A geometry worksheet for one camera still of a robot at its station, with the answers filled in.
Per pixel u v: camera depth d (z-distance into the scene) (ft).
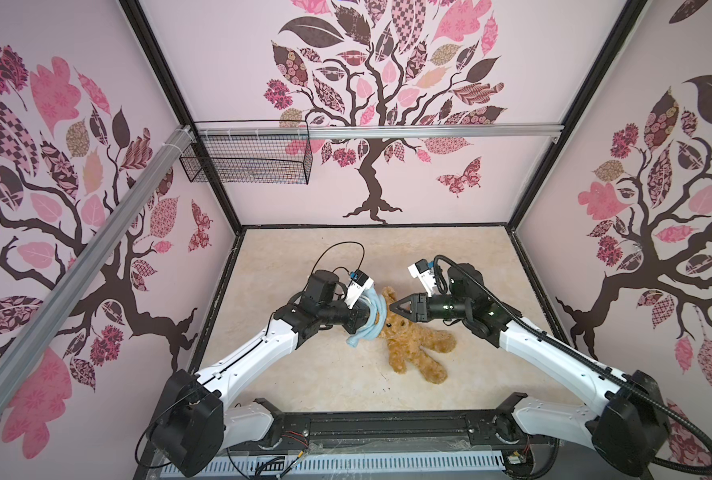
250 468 2.29
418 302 2.15
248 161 4.00
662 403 1.37
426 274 2.24
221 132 2.96
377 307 2.39
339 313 2.20
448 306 2.11
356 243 2.10
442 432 2.49
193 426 1.29
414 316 2.16
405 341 2.60
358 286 2.27
